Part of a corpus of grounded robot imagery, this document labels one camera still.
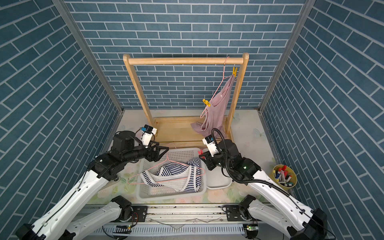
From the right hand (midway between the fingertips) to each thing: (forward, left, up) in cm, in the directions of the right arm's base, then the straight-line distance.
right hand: (203, 155), depth 72 cm
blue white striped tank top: (-6, +10, -14) cm, 19 cm away
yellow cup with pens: (-4, -41, -8) cm, 42 cm away
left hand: (0, +17, +6) cm, 18 cm away
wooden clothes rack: (+31, +18, -20) cm, 41 cm away
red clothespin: (+1, +1, +1) cm, 2 cm away
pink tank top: (+23, -5, +5) cm, 24 cm away
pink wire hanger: (+1, +17, -11) cm, 20 cm away
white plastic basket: (-13, +28, -19) cm, 36 cm away
